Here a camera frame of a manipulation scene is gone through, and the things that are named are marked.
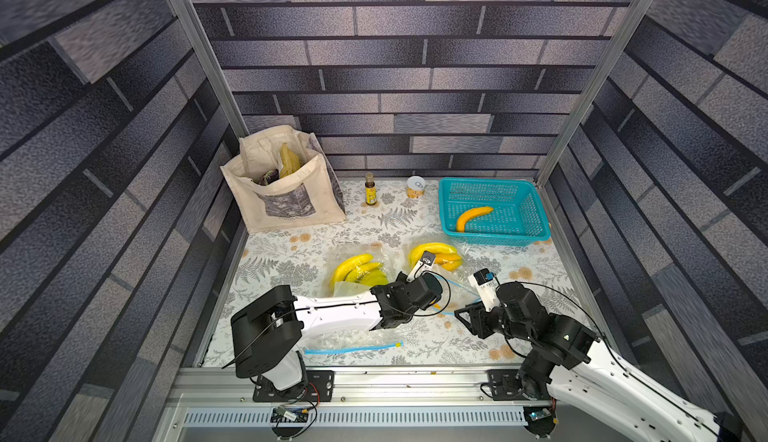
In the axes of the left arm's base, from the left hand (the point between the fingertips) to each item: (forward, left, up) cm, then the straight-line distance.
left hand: (425, 278), depth 82 cm
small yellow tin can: (+40, 0, -5) cm, 40 cm away
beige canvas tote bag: (+22, +50, +7) cm, 55 cm away
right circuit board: (-30, -28, -13) cm, 43 cm away
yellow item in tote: (+34, +42, +13) cm, 56 cm away
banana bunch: (+5, +18, -5) cm, 20 cm away
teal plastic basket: (+31, -38, -10) cm, 50 cm away
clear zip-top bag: (-14, +20, -11) cm, 27 cm away
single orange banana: (+25, -15, -7) cm, 30 cm away
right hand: (-9, -8, +1) cm, 12 cm away
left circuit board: (-31, +35, -11) cm, 48 cm away
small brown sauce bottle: (+36, +17, -2) cm, 40 cm away
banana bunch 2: (+11, -8, -5) cm, 14 cm away
